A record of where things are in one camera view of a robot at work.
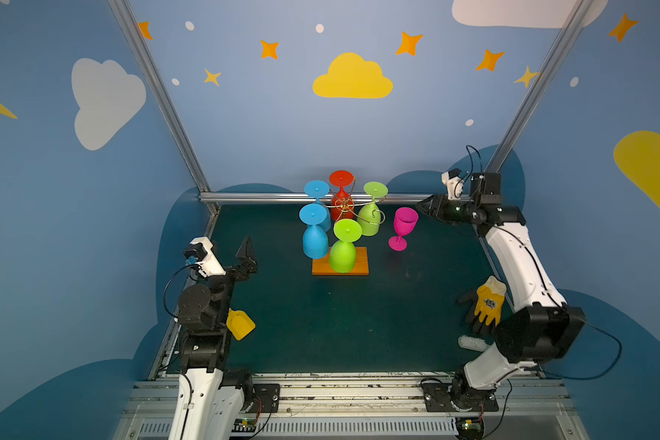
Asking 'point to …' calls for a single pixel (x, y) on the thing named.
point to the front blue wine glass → (315, 240)
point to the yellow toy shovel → (238, 324)
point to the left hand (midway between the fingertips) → (231, 238)
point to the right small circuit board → (469, 427)
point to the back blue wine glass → (317, 189)
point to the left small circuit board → (244, 425)
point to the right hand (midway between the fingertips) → (426, 206)
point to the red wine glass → (342, 203)
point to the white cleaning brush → (470, 343)
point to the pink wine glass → (405, 220)
